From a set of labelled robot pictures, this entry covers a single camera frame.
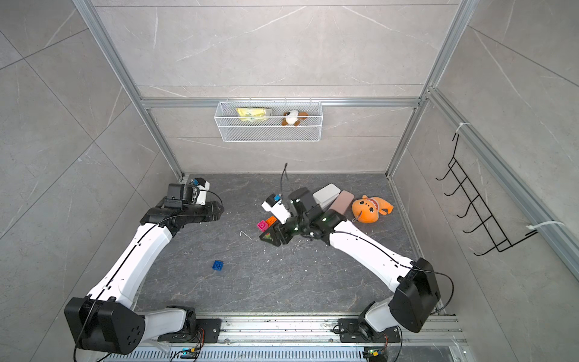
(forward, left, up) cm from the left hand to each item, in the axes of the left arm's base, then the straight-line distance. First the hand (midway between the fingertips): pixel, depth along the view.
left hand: (218, 206), depth 81 cm
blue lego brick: (-15, +3, -20) cm, 25 cm away
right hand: (-12, -19, +1) cm, 22 cm away
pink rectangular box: (+14, -51, -19) cm, 56 cm away
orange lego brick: (-1, -18, -10) cm, 21 cm away
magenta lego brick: (-4, -15, -7) cm, 18 cm away
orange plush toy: (+5, -59, -13) cm, 61 cm away
